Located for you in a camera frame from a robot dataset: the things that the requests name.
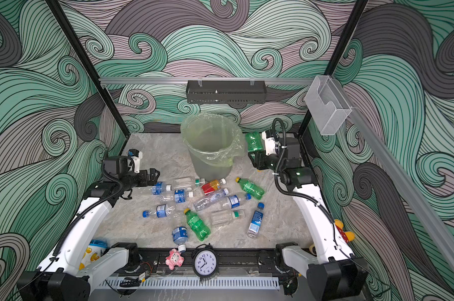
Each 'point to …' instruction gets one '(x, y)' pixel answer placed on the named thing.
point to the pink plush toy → (174, 258)
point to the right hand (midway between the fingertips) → (253, 153)
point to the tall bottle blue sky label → (256, 222)
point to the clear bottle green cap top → (185, 183)
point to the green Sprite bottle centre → (197, 225)
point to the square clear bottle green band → (224, 217)
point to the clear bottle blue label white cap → (175, 196)
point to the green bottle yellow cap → (256, 191)
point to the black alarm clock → (205, 261)
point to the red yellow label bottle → (211, 186)
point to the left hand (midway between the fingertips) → (149, 171)
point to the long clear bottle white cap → (202, 202)
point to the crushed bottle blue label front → (180, 235)
